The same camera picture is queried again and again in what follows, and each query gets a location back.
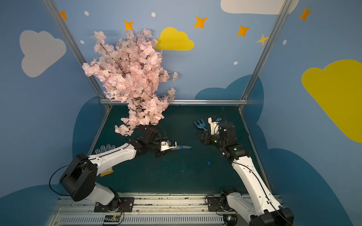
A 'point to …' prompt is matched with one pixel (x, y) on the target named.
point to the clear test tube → (177, 147)
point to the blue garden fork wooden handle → (201, 125)
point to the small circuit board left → (111, 218)
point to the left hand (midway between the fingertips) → (171, 145)
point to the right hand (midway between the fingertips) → (202, 132)
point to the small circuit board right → (230, 220)
